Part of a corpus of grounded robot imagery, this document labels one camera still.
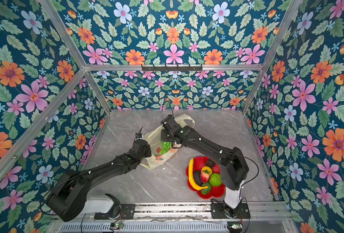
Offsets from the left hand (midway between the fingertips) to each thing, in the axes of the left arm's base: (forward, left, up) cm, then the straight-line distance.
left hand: (150, 145), depth 90 cm
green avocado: (-28, -31, -4) cm, 42 cm away
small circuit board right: (-45, -43, -9) cm, 62 cm away
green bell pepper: (-23, -37, -2) cm, 44 cm away
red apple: (-22, -31, +1) cm, 38 cm away
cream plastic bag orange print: (-10, -5, -1) cm, 11 cm away
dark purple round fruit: (-14, -36, -2) cm, 38 cm away
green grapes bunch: (-6, -11, +8) cm, 15 cm away
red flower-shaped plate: (-12, -30, -6) cm, 33 cm away
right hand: (+3, -12, +10) cm, 15 cm away
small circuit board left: (-40, +15, -8) cm, 43 cm away
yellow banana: (-18, -24, -3) cm, 30 cm away
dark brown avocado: (-21, -27, -3) cm, 34 cm away
